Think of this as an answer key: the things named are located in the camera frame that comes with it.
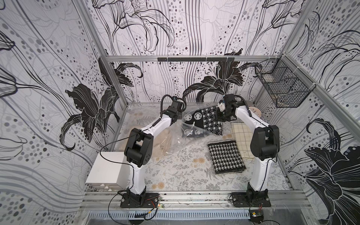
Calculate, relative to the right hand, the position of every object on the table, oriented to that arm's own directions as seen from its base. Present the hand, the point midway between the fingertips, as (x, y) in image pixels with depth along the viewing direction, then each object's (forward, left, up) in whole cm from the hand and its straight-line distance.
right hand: (217, 116), depth 97 cm
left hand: (+2, +30, +2) cm, 30 cm away
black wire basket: (+11, -44, +19) cm, 49 cm away
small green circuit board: (-55, -14, -11) cm, 58 cm away
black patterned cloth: (-3, +11, -3) cm, 12 cm away
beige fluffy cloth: (-20, +38, -1) cm, 43 cm away
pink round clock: (+12, -33, -8) cm, 37 cm away
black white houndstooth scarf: (-27, -2, -6) cm, 28 cm away
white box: (-40, +64, +5) cm, 75 cm away
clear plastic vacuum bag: (-19, +28, 0) cm, 33 cm away
